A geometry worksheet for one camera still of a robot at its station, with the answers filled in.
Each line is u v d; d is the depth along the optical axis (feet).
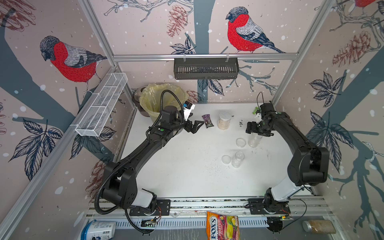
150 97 2.97
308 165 1.47
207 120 3.52
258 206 2.41
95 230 2.07
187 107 2.23
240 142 3.23
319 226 2.12
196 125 2.33
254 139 2.96
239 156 2.63
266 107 2.33
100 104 2.57
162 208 2.39
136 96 3.36
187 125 2.33
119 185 1.36
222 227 2.16
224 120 3.21
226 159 2.97
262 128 2.44
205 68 3.42
